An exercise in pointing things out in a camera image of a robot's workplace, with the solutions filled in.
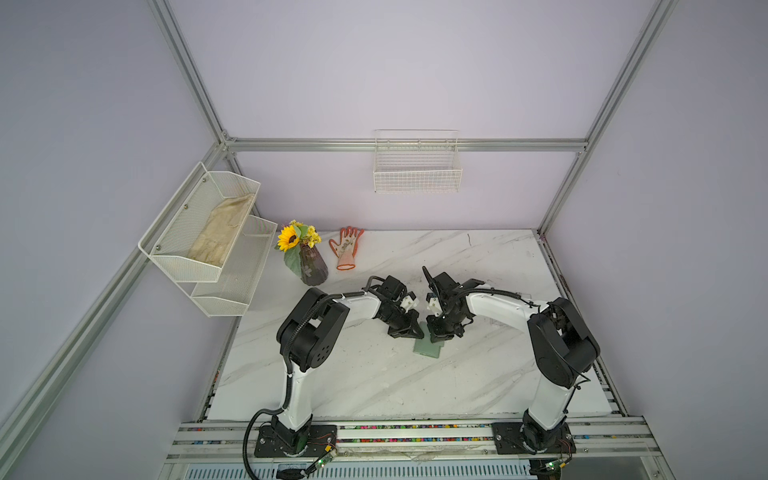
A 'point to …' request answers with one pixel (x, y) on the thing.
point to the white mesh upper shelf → (195, 235)
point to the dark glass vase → (313, 268)
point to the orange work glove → (346, 249)
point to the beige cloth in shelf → (217, 237)
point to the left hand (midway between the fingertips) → (421, 338)
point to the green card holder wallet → (425, 347)
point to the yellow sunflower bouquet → (292, 236)
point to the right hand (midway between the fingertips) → (426, 341)
